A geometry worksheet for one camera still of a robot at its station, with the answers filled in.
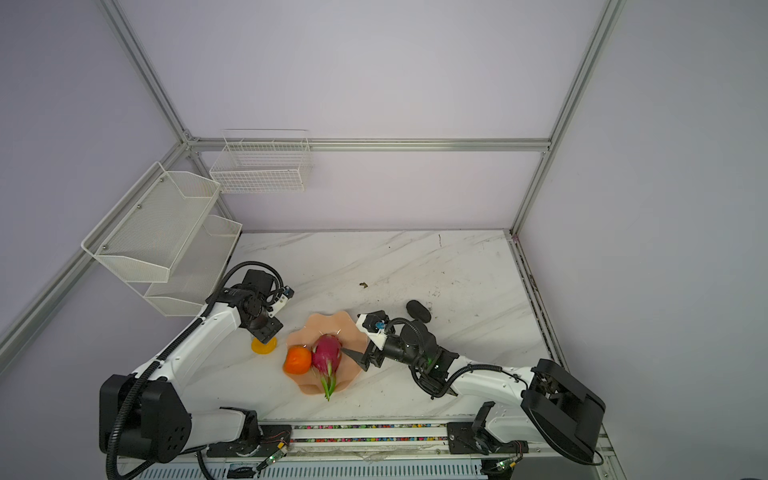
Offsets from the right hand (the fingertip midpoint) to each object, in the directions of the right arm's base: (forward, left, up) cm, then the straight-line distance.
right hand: (351, 332), depth 73 cm
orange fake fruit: (-4, +15, -8) cm, 17 cm away
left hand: (+5, +28, -7) cm, 30 cm away
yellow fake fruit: (+2, +28, -15) cm, 32 cm away
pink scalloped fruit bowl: (+6, +3, -15) cm, 17 cm away
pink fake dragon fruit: (-3, +8, -10) cm, 13 cm away
